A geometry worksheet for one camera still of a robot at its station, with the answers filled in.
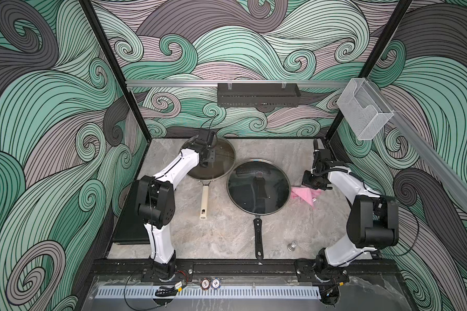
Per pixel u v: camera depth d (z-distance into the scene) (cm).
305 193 88
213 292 70
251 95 96
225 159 102
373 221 45
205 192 86
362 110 80
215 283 71
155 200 49
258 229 76
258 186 104
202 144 72
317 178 76
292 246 76
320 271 66
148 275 73
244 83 92
